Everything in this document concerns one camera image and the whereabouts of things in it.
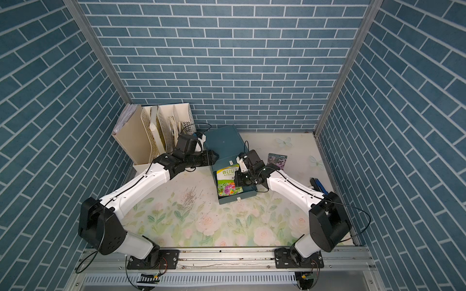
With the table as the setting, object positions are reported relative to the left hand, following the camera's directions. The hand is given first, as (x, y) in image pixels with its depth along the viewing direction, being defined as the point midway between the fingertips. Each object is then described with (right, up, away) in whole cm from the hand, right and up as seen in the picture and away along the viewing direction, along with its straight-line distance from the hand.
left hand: (219, 158), depth 82 cm
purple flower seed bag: (+33, -3, +24) cm, 40 cm away
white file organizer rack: (-35, +13, +7) cm, 38 cm away
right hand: (+7, -11, +2) cm, 13 cm away
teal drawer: (+13, -15, -2) cm, 20 cm away
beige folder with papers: (-42, +11, +2) cm, 43 cm away
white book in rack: (-33, +14, +7) cm, 36 cm away
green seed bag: (+3, -11, +1) cm, 11 cm away
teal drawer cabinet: (+3, +7, +7) cm, 11 cm away
